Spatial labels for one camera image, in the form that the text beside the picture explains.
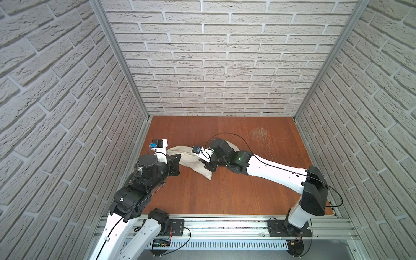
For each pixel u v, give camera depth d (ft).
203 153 2.04
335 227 2.51
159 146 1.78
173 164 1.79
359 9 2.28
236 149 3.28
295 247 2.27
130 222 1.34
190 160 2.62
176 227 2.41
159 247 2.33
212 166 2.19
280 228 2.38
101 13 2.34
